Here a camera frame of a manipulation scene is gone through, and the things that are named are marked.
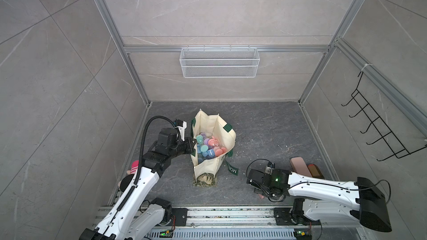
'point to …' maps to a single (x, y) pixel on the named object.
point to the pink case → (298, 166)
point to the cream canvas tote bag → (212, 126)
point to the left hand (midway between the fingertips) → (198, 138)
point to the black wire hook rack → (388, 138)
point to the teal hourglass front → (199, 139)
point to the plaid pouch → (314, 171)
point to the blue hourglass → (210, 153)
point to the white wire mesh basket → (217, 63)
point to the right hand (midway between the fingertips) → (261, 191)
